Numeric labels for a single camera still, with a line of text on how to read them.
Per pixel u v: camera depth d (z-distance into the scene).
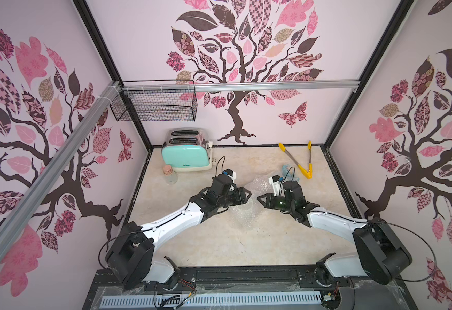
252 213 0.83
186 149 1.00
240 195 0.70
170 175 0.98
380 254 0.43
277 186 0.79
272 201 0.76
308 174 1.04
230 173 0.76
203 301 0.70
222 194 0.63
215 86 0.92
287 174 1.01
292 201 0.68
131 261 0.41
